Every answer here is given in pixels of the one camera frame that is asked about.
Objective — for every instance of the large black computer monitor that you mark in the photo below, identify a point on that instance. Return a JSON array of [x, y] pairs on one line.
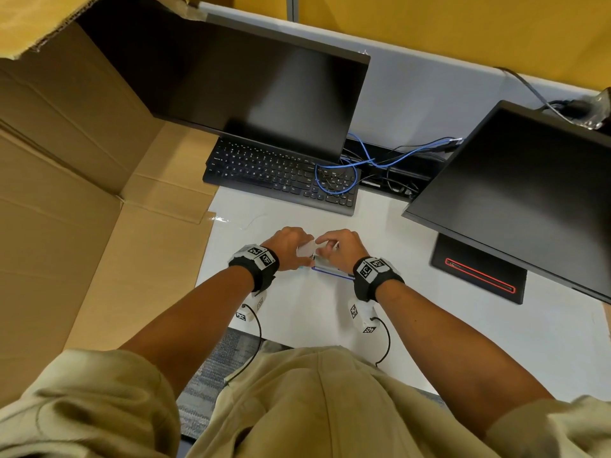
[[229, 81]]

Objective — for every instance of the person's right hand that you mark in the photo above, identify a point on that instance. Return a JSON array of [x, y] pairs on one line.
[[346, 252]]

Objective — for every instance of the black red-lined monitor base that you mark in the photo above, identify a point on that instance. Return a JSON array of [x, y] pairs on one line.
[[472, 262]]

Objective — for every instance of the person's beige shirt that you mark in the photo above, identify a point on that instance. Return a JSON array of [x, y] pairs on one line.
[[324, 414]]

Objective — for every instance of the person's right forearm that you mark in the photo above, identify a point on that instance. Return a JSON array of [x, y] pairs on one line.
[[444, 352]]

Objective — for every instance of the person's left forearm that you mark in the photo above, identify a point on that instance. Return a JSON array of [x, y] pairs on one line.
[[200, 324]]

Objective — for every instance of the person's left hand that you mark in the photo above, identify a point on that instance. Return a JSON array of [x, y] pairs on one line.
[[286, 248]]

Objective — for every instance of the blue stapler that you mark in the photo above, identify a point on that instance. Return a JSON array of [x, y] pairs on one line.
[[334, 274]]

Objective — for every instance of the black power adapter device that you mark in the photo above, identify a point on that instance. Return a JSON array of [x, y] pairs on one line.
[[584, 112]]

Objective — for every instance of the black monitor with red-lined base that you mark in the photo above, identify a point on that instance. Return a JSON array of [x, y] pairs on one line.
[[515, 195]]

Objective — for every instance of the black computer keyboard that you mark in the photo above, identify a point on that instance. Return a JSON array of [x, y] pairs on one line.
[[258, 174]]

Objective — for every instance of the small staple box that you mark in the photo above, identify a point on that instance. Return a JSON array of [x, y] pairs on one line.
[[305, 249]]

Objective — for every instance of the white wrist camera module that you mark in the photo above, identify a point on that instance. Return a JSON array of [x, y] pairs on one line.
[[360, 314], [250, 307]]

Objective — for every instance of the grey desk partition panel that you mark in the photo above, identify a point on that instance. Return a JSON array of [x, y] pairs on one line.
[[415, 95]]

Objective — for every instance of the large brown cardboard box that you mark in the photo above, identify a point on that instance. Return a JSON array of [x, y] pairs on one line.
[[57, 209]]

